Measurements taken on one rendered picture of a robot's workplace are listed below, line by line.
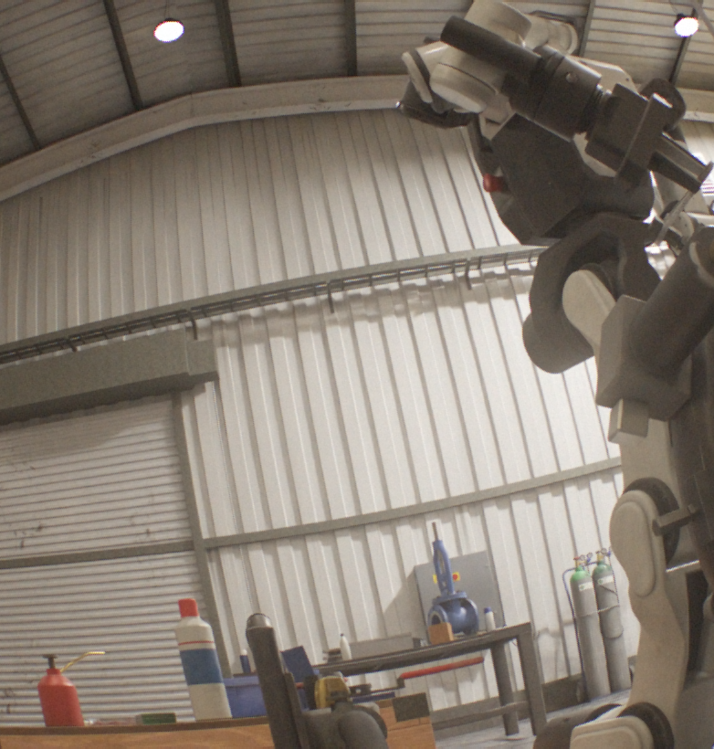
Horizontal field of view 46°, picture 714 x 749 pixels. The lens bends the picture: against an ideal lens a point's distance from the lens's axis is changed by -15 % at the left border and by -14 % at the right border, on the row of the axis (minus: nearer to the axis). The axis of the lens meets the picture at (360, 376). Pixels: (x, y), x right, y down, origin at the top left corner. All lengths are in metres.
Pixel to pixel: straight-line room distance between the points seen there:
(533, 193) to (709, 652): 0.77
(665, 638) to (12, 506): 9.42
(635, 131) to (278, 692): 0.62
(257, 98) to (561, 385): 5.18
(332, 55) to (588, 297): 10.61
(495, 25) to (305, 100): 10.78
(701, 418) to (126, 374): 9.04
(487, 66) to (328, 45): 10.86
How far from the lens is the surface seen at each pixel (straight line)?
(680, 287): 0.86
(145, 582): 9.59
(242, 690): 2.14
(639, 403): 1.00
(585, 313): 1.33
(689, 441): 0.99
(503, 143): 1.46
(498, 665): 6.94
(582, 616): 8.93
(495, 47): 0.85
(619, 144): 0.86
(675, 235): 1.05
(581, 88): 0.86
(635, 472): 1.29
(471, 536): 9.48
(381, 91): 11.71
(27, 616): 10.01
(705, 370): 1.01
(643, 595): 1.23
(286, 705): 0.80
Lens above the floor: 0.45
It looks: 22 degrees up
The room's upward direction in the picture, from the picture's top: 12 degrees counter-clockwise
